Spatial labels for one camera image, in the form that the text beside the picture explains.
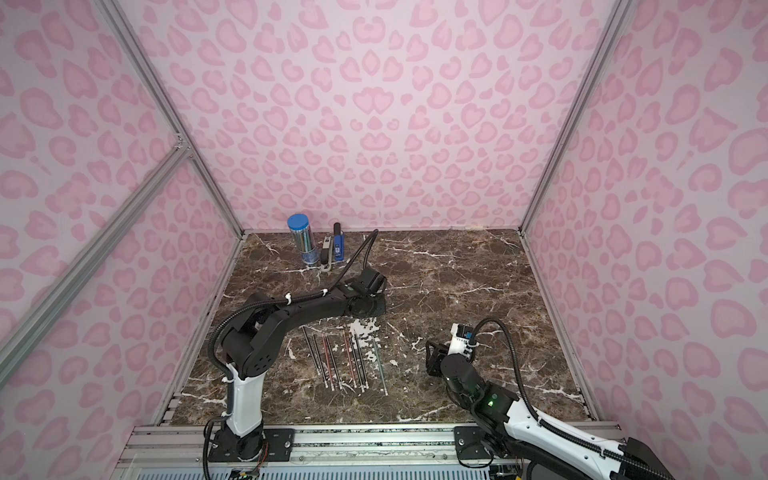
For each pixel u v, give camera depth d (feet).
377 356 2.89
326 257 3.52
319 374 2.76
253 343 1.68
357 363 2.82
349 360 2.84
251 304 1.78
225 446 2.41
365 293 2.50
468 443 2.40
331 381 2.74
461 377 1.95
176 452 2.41
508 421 1.82
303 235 3.22
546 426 1.69
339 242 3.68
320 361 2.83
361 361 2.83
